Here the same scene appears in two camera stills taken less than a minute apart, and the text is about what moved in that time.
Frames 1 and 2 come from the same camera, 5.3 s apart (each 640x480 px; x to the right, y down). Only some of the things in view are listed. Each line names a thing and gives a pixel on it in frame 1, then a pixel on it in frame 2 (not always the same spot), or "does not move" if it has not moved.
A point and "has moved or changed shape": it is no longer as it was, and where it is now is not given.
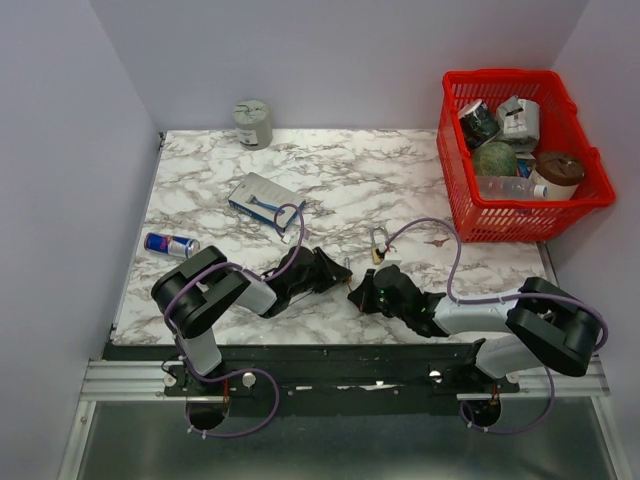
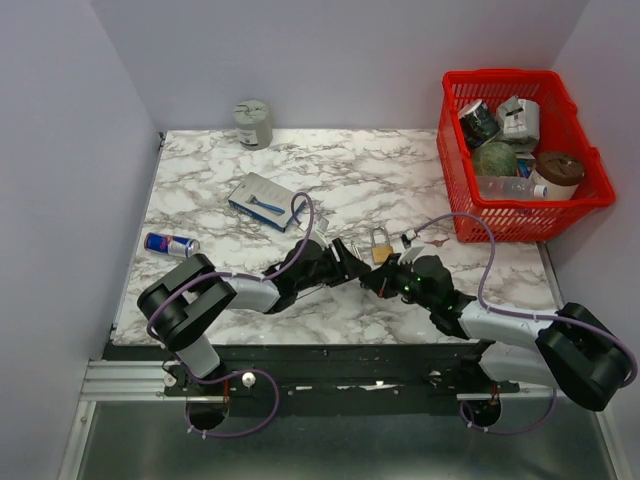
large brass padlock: x=378 y=254 has moved or changed shape
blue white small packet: x=522 y=170 does not move
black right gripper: x=362 y=293 → x=377 y=281
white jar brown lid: x=560 y=173 does not move
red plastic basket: x=561 y=129 does not move
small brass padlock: x=348 y=280 has moved or changed shape
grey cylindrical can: x=254 y=127 does not move
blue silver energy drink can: x=172 y=245 does not move
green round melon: x=494 y=159 does not move
